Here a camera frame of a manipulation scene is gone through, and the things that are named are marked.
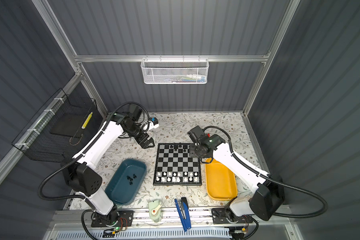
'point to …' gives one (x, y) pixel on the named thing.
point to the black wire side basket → (61, 129)
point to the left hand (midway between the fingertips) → (147, 139)
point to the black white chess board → (175, 166)
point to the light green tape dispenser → (155, 210)
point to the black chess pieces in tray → (131, 179)
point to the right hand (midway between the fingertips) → (195, 153)
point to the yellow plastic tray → (221, 183)
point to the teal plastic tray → (124, 185)
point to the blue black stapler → (183, 209)
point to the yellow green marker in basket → (86, 121)
